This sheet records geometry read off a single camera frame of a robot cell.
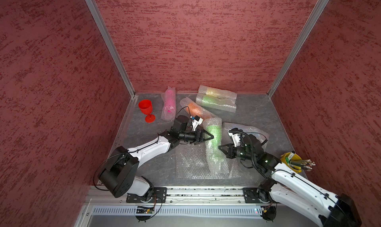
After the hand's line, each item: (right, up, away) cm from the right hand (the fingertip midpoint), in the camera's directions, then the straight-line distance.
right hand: (218, 151), depth 77 cm
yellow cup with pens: (+41, -6, 0) cm, 41 cm away
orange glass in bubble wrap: (-14, +23, +25) cm, 36 cm away
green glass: (-2, -4, -7) cm, 8 cm away
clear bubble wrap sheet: (-15, -10, +8) cm, 19 cm away
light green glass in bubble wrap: (+10, +26, +28) cm, 39 cm away
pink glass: (-31, +20, +26) cm, 45 cm away
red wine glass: (-44, +23, +15) cm, 52 cm away
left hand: (-5, +5, -1) cm, 7 cm away
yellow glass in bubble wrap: (+6, +35, +37) cm, 51 cm away
